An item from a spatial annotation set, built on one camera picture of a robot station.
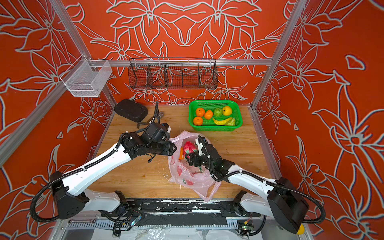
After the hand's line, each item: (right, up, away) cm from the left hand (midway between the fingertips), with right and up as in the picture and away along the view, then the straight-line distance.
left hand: (173, 147), depth 73 cm
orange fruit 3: (+13, +13, +31) cm, 36 cm away
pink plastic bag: (+4, -15, +5) cm, 16 cm away
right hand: (+7, -5, +8) cm, 12 cm away
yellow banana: (+31, +12, +32) cm, 46 cm away
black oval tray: (-37, +21, +39) cm, 58 cm away
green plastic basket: (+39, +22, +37) cm, 58 cm away
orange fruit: (+16, +19, +37) cm, 45 cm away
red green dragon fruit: (+8, -2, +7) cm, 11 cm away
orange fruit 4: (+3, -6, +7) cm, 10 cm away
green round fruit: (+29, +19, +35) cm, 49 cm away
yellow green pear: (+37, +12, +28) cm, 47 cm away
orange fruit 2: (+22, +17, +34) cm, 44 cm away
